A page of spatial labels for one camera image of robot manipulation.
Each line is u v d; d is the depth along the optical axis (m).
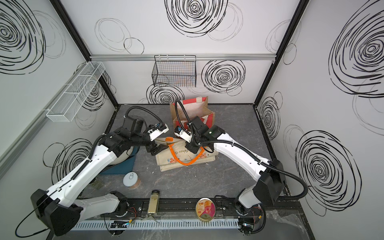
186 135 0.67
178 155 0.78
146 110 0.52
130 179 0.79
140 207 0.74
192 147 0.67
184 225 0.96
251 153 0.45
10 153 0.52
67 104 0.74
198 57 0.89
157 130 0.61
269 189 0.39
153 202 0.73
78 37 0.82
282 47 0.87
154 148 0.64
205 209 0.71
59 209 0.37
